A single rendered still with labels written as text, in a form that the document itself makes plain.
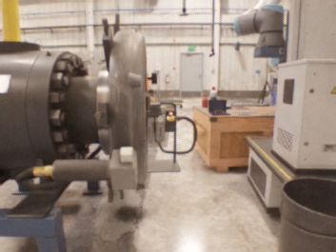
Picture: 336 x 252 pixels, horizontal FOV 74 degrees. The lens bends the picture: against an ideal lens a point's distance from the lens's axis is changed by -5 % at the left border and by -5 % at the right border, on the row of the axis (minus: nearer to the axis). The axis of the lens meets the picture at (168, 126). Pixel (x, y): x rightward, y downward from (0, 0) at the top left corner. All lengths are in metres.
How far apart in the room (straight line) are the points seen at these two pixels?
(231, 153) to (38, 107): 1.52
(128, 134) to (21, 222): 0.52
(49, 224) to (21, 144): 0.33
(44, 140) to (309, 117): 1.12
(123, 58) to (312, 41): 1.17
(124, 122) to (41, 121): 0.34
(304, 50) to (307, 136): 0.62
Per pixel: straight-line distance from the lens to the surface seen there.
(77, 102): 1.07
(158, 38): 12.08
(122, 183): 0.82
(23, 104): 1.02
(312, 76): 1.17
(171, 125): 2.06
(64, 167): 0.85
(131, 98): 0.81
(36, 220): 1.02
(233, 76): 12.16
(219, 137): 1.93
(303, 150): 1.20
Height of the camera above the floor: 0.74
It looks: 11 degrees down
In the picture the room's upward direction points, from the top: straight up
